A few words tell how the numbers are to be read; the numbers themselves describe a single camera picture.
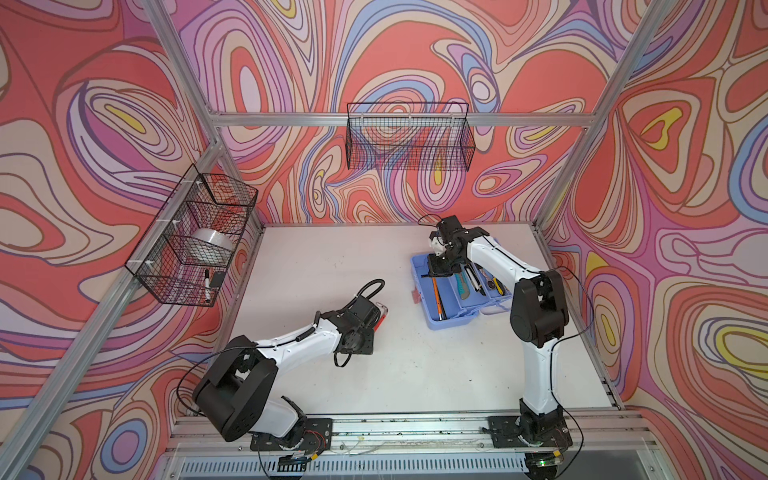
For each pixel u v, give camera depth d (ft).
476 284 2.99
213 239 2.42
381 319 3.12
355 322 2.22
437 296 3.20
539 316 1.80
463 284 3.06
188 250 2.36
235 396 1.39
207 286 2.36
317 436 2.37
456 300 2.89
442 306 3.15
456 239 2.40
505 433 2.40
